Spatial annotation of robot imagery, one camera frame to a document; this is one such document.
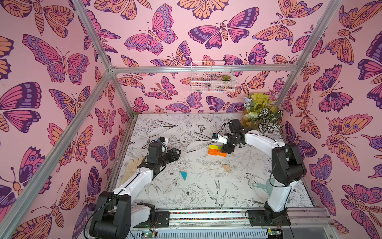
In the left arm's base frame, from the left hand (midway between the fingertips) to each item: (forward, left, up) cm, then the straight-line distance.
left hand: (179, 151), depth 87 cm
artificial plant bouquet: (+25, -51, +11) cm, 58 cm away
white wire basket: (+41, -21, +24) cm, 51 cm away
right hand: (+9, -29, -4) cm, 30 cm away
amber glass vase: (+21, -45, +1) cm, 50 cm away
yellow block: (+9, -22, -9) cm, 25 cm away
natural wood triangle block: (-5, -29, -10) cm, 31 cm away
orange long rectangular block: (+3, -26, -8) cm, 28 cm away
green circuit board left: (-39, +12, -12) cm, 43 cm away
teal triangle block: (-10, -3, -12) cm, 16 cm away
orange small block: (+5, -21, -9) cm, 23 cm away
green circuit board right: (-38, -48, -12) cm, 62 cm away
